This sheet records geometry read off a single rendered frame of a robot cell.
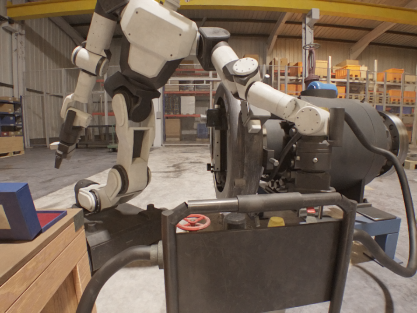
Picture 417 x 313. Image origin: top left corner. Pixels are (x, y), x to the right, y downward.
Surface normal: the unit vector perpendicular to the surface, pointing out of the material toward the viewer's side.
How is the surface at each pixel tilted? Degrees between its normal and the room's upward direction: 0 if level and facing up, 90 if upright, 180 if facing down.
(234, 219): 0
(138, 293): 0
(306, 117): 90
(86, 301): 64
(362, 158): 100
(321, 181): 90
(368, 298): 0
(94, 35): 114
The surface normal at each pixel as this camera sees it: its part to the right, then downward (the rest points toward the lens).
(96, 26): 0.02, 0.52
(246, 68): -0.33, -0.48
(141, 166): 0.76, 0.37
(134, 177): 0.79, 0.15
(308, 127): -0.69, 0.09
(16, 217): 0.12, 0.33
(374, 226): 0.12, 0.12
